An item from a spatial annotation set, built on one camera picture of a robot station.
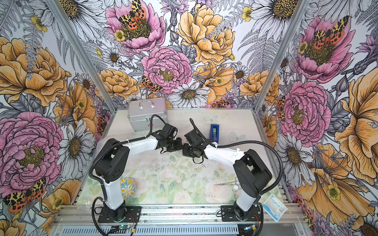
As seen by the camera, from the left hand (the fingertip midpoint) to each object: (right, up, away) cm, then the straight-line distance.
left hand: (182, 150), depth 94 cm
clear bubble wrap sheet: (-10, -15, -7) cm, 19 cm away
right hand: (+2, -2, -6) cm, 6 cm away
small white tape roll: (+29, -17, -15) cm, 37 cm away
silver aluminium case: (-28, +24, +6) cm, 38 cm away
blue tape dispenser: (+21, +11, +5) cm, 24 cm away
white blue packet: (+48, -26, -18) cm, 58 cm away
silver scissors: (+28, -17, -9) cm, 34 cm away
